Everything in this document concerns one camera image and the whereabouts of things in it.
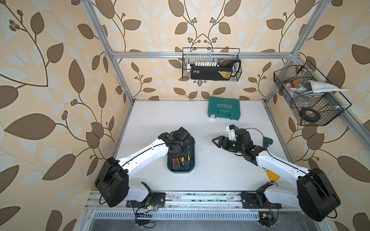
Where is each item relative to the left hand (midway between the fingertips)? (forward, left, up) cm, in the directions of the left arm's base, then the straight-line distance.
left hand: (186, 153), depth 81 cm
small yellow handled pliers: (-4, +2, -1) cm, 4 cm away
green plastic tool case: (+40, -27, -4) cm, 48 cm away
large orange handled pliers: (-2, -2, +1) cm, 3 cm away
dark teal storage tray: (-7, -2, -6) cm, 9 cm away
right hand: (+7, -17, +1) cm, 19 cm away
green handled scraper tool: (+13, -53, -8) cm, 55 cm away
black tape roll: (+12, -62, +21) cm, 67 cm away
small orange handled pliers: (-2, +8, -9) cm, 13 cm away
